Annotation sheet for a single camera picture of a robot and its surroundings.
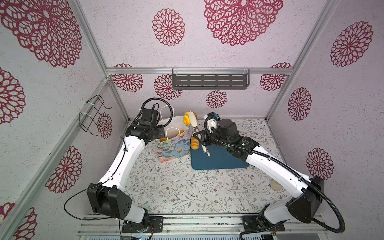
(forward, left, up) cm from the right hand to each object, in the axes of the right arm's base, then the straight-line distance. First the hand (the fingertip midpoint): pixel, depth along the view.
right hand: (194, 132), depth 70 cm
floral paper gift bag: (+2, +10, -12) cm, 16 cm away
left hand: (+5, +20, -8) cm, 22 cm away
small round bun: (+8, +5, +2) cm, 9 cm away
